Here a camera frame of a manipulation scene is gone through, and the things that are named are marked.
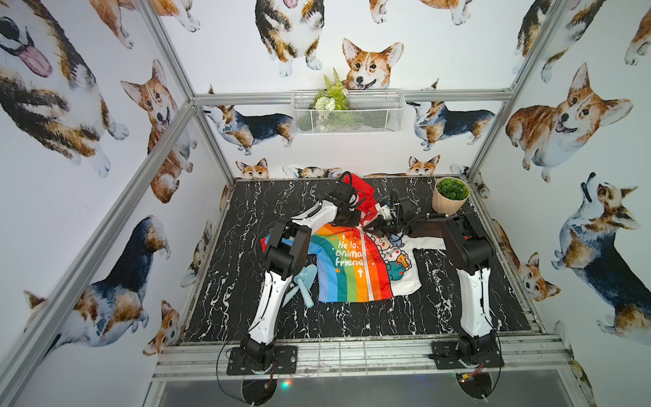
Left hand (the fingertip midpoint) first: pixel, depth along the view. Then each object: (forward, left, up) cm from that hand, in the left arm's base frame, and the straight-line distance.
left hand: (362, 218), depth 103 cm
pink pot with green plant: (+5, -35, +8) cm, 36 cm away
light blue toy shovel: (-25, +22, -2) cm, 33 cm away
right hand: (-4, +1, 0) cm, 5 cm away
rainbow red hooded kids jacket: (-19, +3, -2) cm, 19 cm away
